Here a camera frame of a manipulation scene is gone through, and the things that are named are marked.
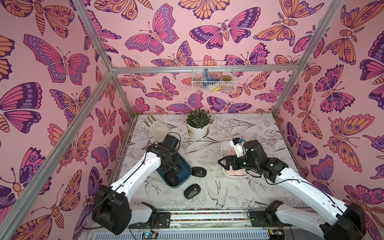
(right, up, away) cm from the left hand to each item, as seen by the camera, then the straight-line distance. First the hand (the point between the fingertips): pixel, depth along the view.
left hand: (179, 163), depth 83 cm
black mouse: (-5, -9, +3) cm, 11 cm away
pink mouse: (+31, -7, +5) cm, 32 cm away
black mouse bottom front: (+7, -15, -1) cm, 17 cm away
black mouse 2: (+11, -6, +5) cm, 14 cm away
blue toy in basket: (+16, +48, +10) cm, 51 cm away
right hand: (+24, +3, -6) cm, 25 cm away
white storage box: (+27, +3, +13) cm, 30 cm away
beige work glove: (-19, +18, +29) cm, 39 cm away
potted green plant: (+11, +22, +9) cm, 26 cm away
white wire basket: (+21, +52, +12) cm, 57 cm away
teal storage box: (+3, -7, +5) cm, 9 cm away
